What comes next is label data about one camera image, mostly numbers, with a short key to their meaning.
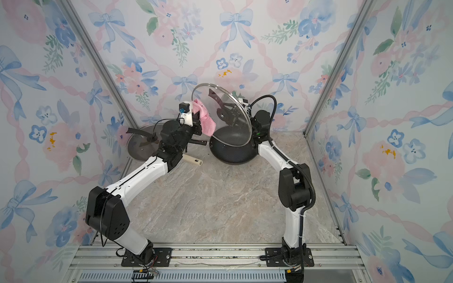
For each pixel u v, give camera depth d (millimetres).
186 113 629
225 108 713
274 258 721
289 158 564
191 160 896
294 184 527
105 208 441
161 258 739
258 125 645
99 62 852
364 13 701
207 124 777
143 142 1076
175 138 587
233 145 787
